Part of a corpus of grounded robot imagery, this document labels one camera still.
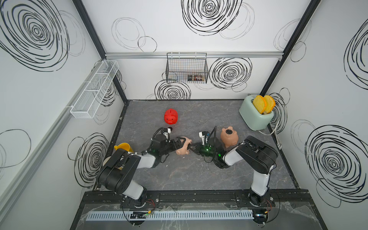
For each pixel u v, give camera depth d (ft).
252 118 3.04
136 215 2.37
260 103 2.98
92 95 2.53
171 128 3.37
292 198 2.47
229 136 2.87
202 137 2.76
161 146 2.34
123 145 2.78
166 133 2.70
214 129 2.75
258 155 1.67
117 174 1.48
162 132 2.64
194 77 2.89
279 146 3.16
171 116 3.25
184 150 2.78
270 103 2.93
